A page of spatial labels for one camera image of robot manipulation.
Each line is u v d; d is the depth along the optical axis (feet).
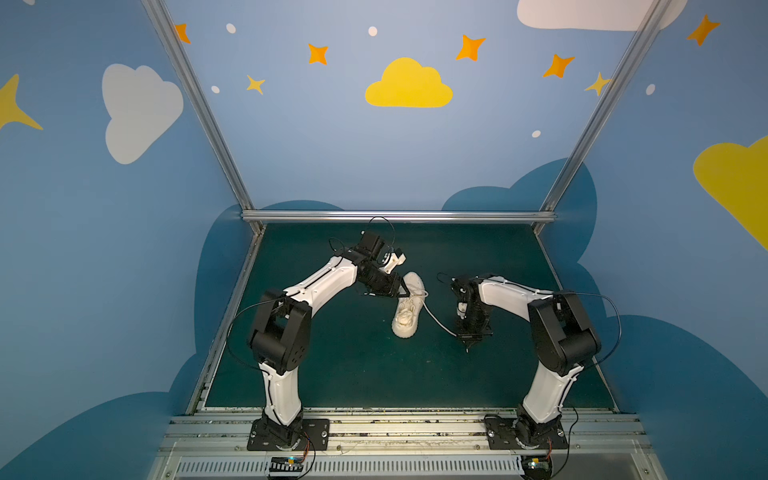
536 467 2.40
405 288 2.81
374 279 2.51
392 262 2.74
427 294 3.14
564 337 1.64
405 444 2.41
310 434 2.44
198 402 2.66
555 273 3.73
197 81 2.65
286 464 2.40
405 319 2.90
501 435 2.41
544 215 3.86
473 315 2.59
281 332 1.62
